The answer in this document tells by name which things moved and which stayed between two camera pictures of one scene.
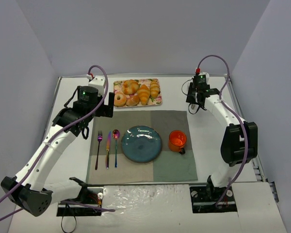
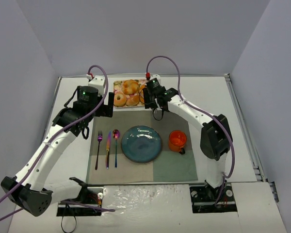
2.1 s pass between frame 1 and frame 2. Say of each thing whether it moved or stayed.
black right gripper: moved
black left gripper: stayed
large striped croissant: stayed
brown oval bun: stayed
